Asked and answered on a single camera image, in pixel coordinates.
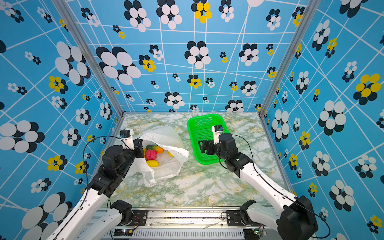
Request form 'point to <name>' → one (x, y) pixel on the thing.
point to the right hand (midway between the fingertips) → (205, 141)
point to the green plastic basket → (200, 128)
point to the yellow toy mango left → (152, 163)
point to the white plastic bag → (170, 161)
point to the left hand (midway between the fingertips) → (142, 137)
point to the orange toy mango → (159, 149)
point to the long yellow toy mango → (170, 154)
